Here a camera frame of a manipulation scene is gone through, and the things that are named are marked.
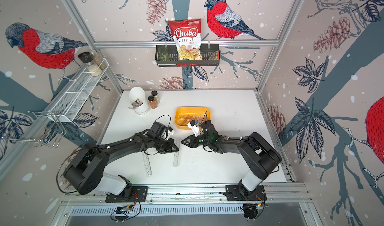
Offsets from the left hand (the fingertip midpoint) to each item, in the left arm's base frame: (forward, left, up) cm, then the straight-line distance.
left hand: (180, 147), depth 83 cm
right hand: (+3, -2, +1) cm, 4 cm away
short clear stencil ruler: (-6, +2, -3) cm, 7 cm away
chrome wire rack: (-3, +55, +27) cm, 61 cm away
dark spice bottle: (+40, +22, +3) cm, 45 cm away
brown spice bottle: (+33, +22, 0) cm, 40 cm away
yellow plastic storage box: (+26, 0, -6) cm, 27 cm away
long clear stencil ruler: (-8, +19, -6) cm, 22 cm away
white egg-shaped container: (+35, +31, +8) cm, 47 cm away
